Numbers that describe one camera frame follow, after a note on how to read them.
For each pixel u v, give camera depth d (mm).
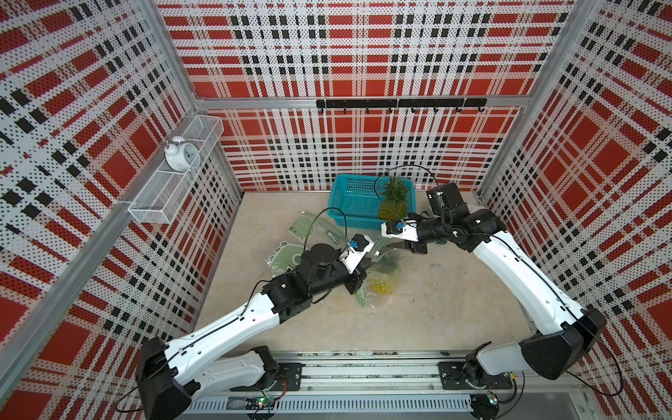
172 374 387
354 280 588
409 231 584
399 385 732
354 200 1189
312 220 1067
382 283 820
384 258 760
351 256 580
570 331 387
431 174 1226
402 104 897
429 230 595
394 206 978
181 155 699
